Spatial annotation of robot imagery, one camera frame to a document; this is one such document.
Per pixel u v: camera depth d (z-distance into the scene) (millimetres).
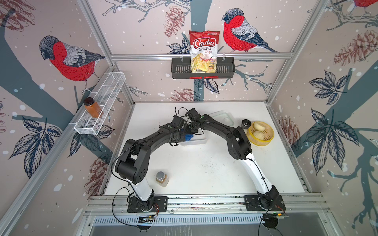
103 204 755
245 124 925
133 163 468
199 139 905
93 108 664
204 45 853
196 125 795
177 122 756
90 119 714
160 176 728
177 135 708
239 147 622
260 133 949
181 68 946
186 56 910
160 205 733
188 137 949
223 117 1122
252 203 727
